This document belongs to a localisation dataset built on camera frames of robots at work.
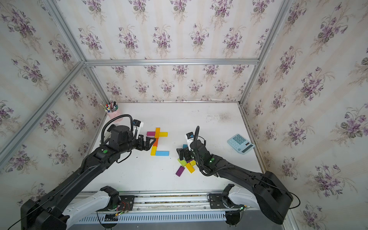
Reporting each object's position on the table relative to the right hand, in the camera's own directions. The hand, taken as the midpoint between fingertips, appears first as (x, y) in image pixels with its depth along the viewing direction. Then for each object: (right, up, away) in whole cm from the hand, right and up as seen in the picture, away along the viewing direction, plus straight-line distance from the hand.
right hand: (185, 147), depth 82 cm
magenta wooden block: (-25, +6, +19) cm, 32 cm away
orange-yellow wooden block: (-21, +6, +19) cm, 29 cm away
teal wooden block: (0, -2, +11) cm, 11 cm away
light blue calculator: (+37, -1, +11) cm, 38 cm away
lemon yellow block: (+4, -11, +4) cm, 12 cm away
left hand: (-20, +6, -5) cm, 21 cm away
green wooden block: (-2, -10, +4) cm, 11 cm away
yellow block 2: (-21, -4, +8) cm, 23 cm away
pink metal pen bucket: (-50, +20, +19) cm, 57 cm away
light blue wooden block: (-15, -6, +8) cm, 18 cm away
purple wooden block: (-4, -15, +1) cm, 15 cm away
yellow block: (-16, +5, +20) cm, 26 cm away
